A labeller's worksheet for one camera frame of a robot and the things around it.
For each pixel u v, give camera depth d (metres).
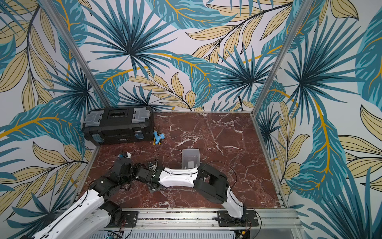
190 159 0.93
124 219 0.72
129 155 0.75
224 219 0.72
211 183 0.51
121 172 0.60
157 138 1.01
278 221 0.74
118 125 0.91
